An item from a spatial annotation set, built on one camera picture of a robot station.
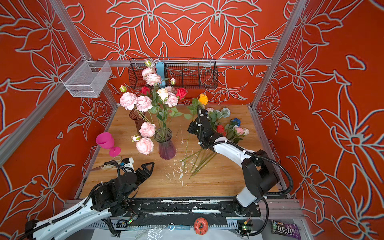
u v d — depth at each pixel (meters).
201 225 0.68
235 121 1.03
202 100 0.90
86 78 0.92
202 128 0.65
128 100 0.61
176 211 0.73
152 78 0.67
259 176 0.44
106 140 0.84
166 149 0.82
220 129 0.98
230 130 1.01
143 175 0.67
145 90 0.76
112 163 0.59
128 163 0.69
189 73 0.97
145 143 0.61
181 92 0.68
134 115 0.90
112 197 0.57
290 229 0.67
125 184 0.55
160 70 0.88
